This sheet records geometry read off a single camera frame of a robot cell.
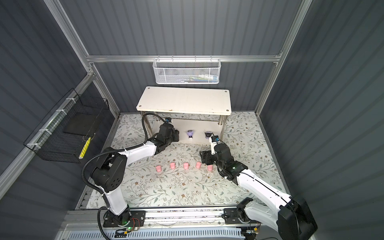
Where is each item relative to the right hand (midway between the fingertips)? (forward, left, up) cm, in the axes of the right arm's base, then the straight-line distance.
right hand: (207, 152), depth 82 cm
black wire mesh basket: (+2, +71, +17) cm, 73 cm away
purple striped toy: (+16, -1, -5) cm, 16 cm away
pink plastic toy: (-4, +29, -11) cm, 32 cm away
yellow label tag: (-5, +58, +15) cm, 60 cm away
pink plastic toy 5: (-3, -2, -12) cm, 13 cm away
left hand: (+17, +19, -2) cm, 26 cm away
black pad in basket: (+7, +65, +18) cm, 68 cm away
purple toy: (+17, +10, -5) cm, 20 cm away
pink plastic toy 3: (-2, +13, -12) cm, 18 cm away
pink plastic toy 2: (-2, +21, -12) cm, 24 cm away
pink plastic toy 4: (-2, +5, -12) cm, 13 cm away
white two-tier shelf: (+11, +5, +20) cm, 23 cm away
